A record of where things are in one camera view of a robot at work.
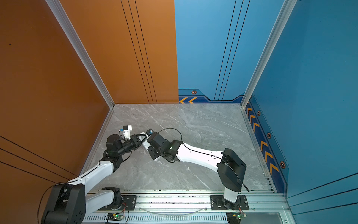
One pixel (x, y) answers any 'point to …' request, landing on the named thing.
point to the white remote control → (147, 144)
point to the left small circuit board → (114, 217)
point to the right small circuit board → (234, 218)
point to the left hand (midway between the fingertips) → (148, 135)
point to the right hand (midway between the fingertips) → (150, 148)
